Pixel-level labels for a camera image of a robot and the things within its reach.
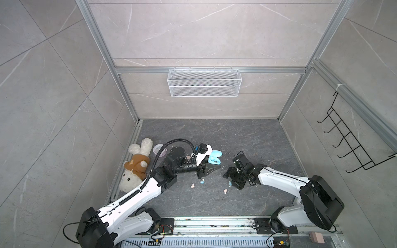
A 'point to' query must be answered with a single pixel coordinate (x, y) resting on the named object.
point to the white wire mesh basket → (188, 82)
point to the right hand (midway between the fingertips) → (225, 178)
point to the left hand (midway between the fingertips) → (218, 159)
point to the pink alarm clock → (156, 148)
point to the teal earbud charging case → (213, 158)
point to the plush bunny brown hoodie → (136, 167)
